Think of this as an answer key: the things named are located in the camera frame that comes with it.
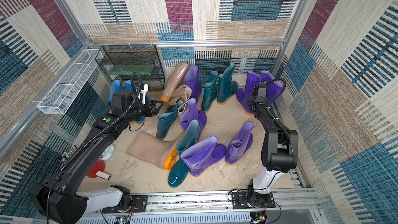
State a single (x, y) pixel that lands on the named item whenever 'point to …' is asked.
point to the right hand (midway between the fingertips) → (258, 97)
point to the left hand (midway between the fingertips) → (160, 102)
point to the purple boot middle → (192, 113)
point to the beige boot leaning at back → (175, 81)
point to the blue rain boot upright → (116, 85)
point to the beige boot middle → (182, 97)
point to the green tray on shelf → (131, 69)
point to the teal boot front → (180, 170)
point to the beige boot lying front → (154, 150)
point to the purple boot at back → (192, 78)
